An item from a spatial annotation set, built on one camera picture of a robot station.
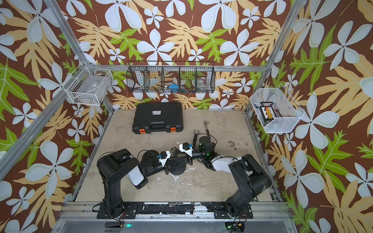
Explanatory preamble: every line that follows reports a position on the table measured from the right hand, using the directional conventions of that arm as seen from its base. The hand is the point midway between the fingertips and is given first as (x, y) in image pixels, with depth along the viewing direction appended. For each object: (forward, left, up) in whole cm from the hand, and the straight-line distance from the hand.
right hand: (175, 155), depth 80 cm
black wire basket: (+49, +4, +18) cm, 53 cm away
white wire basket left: (+34, +51, +22) cm, 65 cm away
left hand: (+1, -2, -5) cm, 5 cm away
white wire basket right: (+22, -60, +13) cm, 65 cm away
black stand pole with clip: (-2, -1, +7) cm, 7 cm away
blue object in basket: (+40, +1, +16) cm, 43 cm away
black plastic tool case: (+36, +18, -7) cm, 41 cm away
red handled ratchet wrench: (+34, -21, -12) cm, 42 cm away
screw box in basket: (+21, -54, +13) cm, 59 cm away
